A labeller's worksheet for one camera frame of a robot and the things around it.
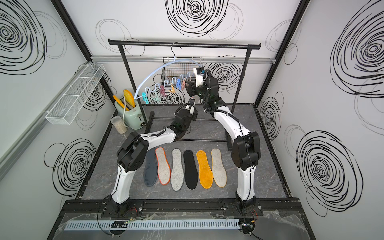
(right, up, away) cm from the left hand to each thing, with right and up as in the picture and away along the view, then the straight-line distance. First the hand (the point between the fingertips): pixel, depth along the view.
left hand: (193, 104), depth 92 cm
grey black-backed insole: (-1, -40, -4) cm, 40 cm away
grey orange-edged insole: (-17, -39, -5) cm, 42 cm away
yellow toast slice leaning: (-46, +1, +3) cm, 46 cm away
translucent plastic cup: (-49, -11, +5) cm, 50 cm away
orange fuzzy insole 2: (+8, -41, -7) cm, 42 cm away
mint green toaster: (-38, -9, +5) cm, 40 cm away
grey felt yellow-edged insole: (+15, -39, -6) cm, 42 cm away
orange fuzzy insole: (-9, -40, -7) cm, 42 cm away
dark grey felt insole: (-24, -41, -7) cm, 48 cm away
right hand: (-3, +12, -13) cm, 18 cm away
